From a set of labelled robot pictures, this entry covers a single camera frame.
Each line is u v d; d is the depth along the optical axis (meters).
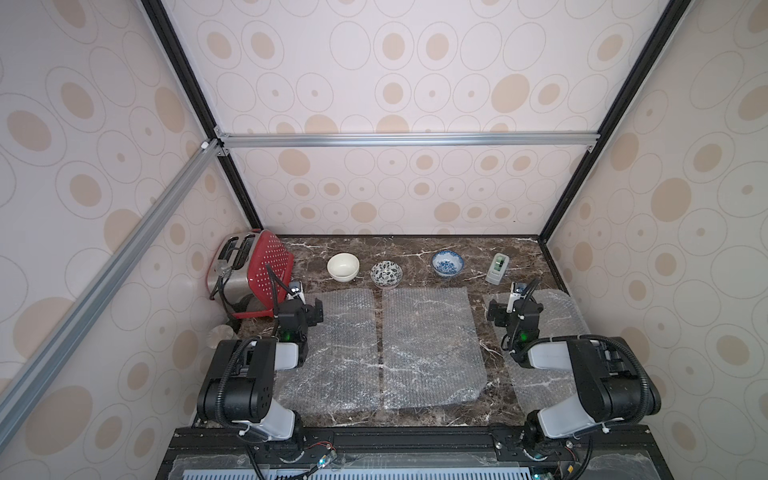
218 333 0.77
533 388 0.83
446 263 1.10
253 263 0.89
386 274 1.06
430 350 0.90
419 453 0.73
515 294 0.83
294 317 0.71
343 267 1.07
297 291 0.81
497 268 1.06
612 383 0.46
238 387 0.44
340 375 0.85
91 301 0.52
